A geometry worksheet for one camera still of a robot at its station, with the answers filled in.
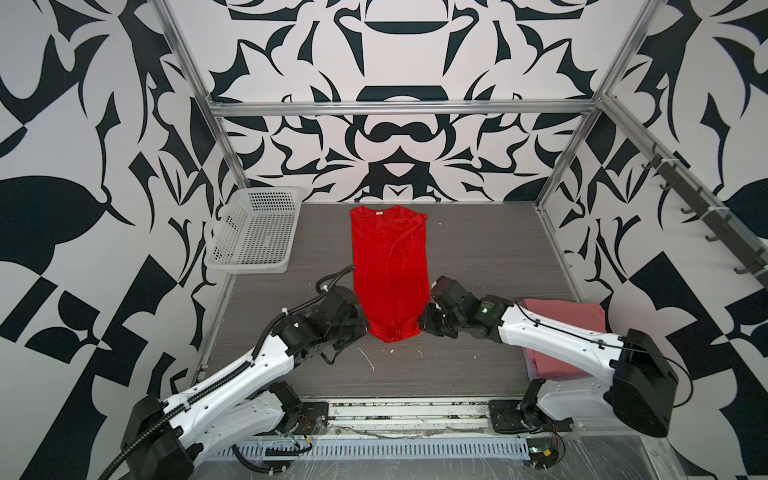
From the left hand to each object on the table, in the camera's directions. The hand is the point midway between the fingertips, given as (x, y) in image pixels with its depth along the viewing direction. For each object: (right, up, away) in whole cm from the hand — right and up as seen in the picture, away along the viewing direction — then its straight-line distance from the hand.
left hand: (374, 318), depth 76 cm
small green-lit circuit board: (+40, -30, -5) cm, 50 cm away
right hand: (+11, -2, +3) cm, 11 cm away
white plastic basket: (-45, +22, +35) cm, 61 cm away
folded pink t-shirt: (+60, -2, +9) cm, 60 cm away
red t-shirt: (+4, +9, +25) cm, 27 cm away
